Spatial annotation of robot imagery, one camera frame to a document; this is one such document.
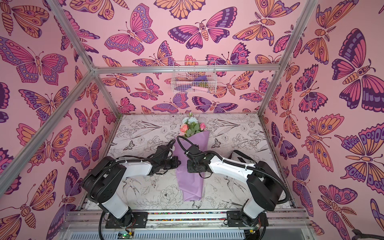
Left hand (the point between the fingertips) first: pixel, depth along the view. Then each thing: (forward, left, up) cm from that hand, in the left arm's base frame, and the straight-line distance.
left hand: (183, 161), depth 92 cm
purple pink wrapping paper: (-14, -6, 0) cm, 15 cm away
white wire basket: (+43, -7, +31) cm, 54 cm away
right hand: (-5, -5, +5) cm, 8 cm away
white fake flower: (+29, -4, +6) cm, 30 cm away
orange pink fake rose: (+25, 0, +2) cm, 25 cm away
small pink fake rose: (+28, -13, +1) cm, 30 cm away
